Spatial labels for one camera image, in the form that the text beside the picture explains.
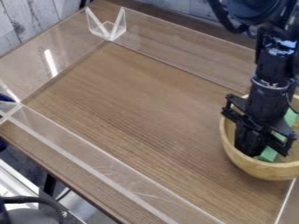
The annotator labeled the black cable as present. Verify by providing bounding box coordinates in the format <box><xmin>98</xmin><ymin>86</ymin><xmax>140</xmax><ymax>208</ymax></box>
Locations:
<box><xmin>0</xmin><ymin>195</ymin><xmax>66</xmax><ymax>224</ymax></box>

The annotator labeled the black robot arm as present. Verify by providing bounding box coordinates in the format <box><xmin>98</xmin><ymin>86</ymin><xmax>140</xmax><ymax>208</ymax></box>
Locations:
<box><xmin>209</xmin><ymin>0</ymin><xmax>299</xmax><ymax>157</ymax></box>

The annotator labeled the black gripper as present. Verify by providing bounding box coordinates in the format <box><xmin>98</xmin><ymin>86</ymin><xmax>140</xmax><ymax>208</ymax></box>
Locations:
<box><xmin>222</xmin><ymin>78</ymin><xmax>298</xmax><ymax>157</ymax></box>

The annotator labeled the black table leg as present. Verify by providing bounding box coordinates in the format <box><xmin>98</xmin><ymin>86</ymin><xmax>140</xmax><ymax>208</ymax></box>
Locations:
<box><xmin>43</xmin><ymin>174</ymin><xmax>58</xmax><ymax>196</ymax></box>

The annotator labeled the clear acrylic front wall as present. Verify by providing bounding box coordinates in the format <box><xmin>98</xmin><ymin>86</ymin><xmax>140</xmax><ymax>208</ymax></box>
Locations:
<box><xmin>0</xmin><ymin>103</ymin><xmax>223</xmax><ymax>224</ymax></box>

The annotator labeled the clear acrylic corner bracket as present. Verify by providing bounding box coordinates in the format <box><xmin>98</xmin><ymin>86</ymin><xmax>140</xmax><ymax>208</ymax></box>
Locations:
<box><xmin>86</xmin><ymin>7</ymin><xmax>127</xmax><ymax>42</ymax></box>

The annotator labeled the brown wooden bowl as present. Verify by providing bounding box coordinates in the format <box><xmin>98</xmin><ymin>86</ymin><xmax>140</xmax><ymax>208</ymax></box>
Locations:
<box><xmin>219</xmin><ymin>115</ymin><xmax>299</xmax><ymax>181</ymax></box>

